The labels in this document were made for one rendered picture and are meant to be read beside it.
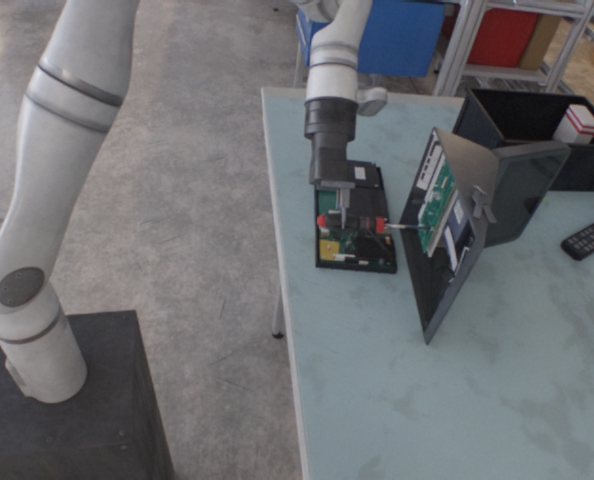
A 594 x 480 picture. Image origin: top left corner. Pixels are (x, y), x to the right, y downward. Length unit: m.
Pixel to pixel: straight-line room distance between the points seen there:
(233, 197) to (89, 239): 0.69
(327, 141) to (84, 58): 0.33
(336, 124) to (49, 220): 0.38
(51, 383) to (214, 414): 1.00
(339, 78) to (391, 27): 1.60
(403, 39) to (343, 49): 1.61
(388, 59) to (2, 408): 2.01
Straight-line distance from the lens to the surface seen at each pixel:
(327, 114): 0.69
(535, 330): 0.83
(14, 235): 0.57
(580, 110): 1.22
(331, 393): 0.66
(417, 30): 2.34
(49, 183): 0.55
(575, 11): 2.55
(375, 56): 2.34
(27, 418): 0.85
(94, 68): 0.53
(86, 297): 2.04
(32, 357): 0.73
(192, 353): 1.84
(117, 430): 0.81
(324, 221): 0.70
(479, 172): 0.69
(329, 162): 0.68
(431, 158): 0.78
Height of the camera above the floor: 1.58
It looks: 46 degrees down
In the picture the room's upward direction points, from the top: 9 degrees clockwise
